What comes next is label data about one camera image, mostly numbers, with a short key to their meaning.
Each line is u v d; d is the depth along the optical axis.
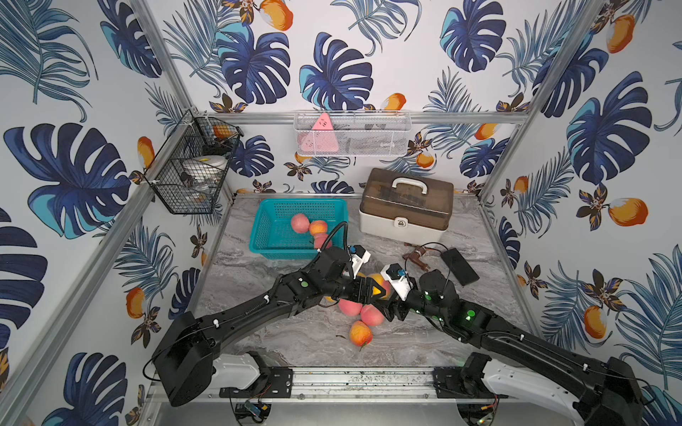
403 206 0.91
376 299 0.69
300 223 1.03
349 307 0.83
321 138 0.90
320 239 1.00
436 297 0.56
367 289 0.65
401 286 0.65
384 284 0.70
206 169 0.80
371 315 0.80
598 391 0.41
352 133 0.92
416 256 1.00
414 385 0.76
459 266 0.98
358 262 0.70
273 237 1.07
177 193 0.81
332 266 0.59
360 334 0.78
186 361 0.40
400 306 0.65
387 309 0.65
